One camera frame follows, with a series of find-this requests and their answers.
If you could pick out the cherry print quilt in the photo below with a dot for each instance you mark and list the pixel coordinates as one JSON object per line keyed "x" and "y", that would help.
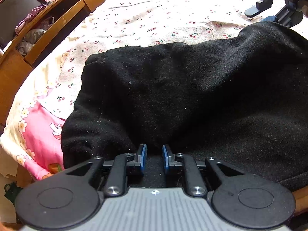
{"x": 156, "y": 12}

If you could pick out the pink cartoon print bedsheet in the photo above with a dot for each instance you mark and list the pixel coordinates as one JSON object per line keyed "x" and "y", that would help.
{"x": 36, "y": 134}

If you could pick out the green bag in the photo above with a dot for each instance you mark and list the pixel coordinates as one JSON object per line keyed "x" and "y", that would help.
{"x": 10, "y": 192}

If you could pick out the black pants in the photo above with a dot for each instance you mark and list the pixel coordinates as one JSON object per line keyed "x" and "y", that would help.
{"x": 192, "y": 89}

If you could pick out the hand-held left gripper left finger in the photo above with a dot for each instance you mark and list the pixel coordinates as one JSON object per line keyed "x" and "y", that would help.
{"x": 143, "y": 158}

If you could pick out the purple cloth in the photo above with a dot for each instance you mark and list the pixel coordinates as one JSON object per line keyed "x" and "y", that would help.
{"x": 31, "y": 18}

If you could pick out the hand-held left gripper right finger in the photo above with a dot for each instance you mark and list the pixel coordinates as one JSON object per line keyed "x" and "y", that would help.
{"x": 165, "y": 158}

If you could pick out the grey clothes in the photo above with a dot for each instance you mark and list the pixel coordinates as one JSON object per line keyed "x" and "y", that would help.
{"x": 30, "y": 39}

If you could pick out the black television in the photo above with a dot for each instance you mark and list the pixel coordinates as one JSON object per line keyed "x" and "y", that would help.
{"x": 16, "y": 12}

